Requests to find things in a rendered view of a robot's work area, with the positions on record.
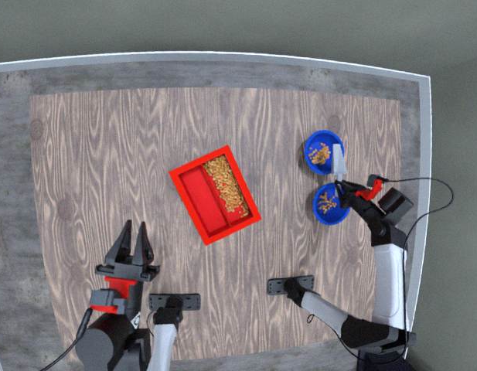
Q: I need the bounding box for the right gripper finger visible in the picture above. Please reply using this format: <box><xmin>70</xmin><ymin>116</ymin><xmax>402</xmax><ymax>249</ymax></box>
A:
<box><xmin>342</xmin><ymin>180</ymin><xmax>362</xmax><ymax>192</ymax></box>
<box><xmin>334</xmin><ymin>180</ymin><xmax>353</xmax><ymax>201</ymax></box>

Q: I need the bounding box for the red divided box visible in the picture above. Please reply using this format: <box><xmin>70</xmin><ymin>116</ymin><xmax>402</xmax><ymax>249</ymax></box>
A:
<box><xmin>169</xmin><ymin>145</ymin><xmax>262</xmax><ymax>246</ymax></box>

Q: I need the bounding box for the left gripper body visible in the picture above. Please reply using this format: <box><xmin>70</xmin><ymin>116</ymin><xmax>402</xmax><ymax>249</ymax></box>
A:
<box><xmin>89</xmin><ymin>255</ymin><xmax>160</xmax><ymax>314</ymax></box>

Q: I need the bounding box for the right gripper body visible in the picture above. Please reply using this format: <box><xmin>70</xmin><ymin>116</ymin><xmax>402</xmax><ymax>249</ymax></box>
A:
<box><xmin>339</xmin><ymin>179</ymin><xmax>383</xmax><ymax>218</ymax></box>

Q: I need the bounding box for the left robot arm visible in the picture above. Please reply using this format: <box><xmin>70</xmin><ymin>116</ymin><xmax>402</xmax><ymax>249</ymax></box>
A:
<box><xmin>75</xmin><ymin>289</ymin><xmax>201</xmax><ymax>371</ymax></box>

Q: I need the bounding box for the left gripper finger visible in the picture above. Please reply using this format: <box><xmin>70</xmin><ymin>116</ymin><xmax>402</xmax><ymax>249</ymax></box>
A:
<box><xmin>131</xmin><ymin>222</ymin><xmax>154</xmax><ymax>266</ymax></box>
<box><xmin>104</xmin><ymin>220</ymin><xmax>131</xmax><ymax>263</ymax></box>

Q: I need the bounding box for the blue bowl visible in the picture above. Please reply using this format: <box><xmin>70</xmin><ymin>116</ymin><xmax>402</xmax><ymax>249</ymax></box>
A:
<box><xmin>305</xmin><ymin>130</ymin><xmax>344</xmax><ymax>175</ymax></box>
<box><xmin>313</xmin><ymin>182</ymin><xmax>350</xmax><ymax>226</ymax></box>

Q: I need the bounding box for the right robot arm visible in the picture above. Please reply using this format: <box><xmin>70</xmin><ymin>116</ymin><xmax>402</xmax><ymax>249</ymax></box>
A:
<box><xmin>267</xmin><ymin>187</ymin><xmax>417</xmax><ymax>355</ymax></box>

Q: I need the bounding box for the light blue plastic scoop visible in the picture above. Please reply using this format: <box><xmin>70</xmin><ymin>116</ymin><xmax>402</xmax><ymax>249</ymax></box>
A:
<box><xmin>331</xmin><ymin>144</ymin><xmax>347</xmax><ymax>181</ymax></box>

